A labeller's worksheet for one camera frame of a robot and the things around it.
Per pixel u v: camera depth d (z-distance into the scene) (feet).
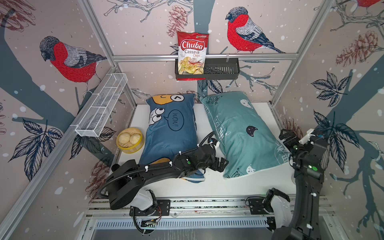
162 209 2.40
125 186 1.37
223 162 2.26
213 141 2.33
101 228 2.29
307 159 1.75
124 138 3.05
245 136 2.78
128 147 3.03
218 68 3.51
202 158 2.00
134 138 3.08
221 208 2.44
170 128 2.88
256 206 2.39
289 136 2.16
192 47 2.74
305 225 1.30
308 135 2.08
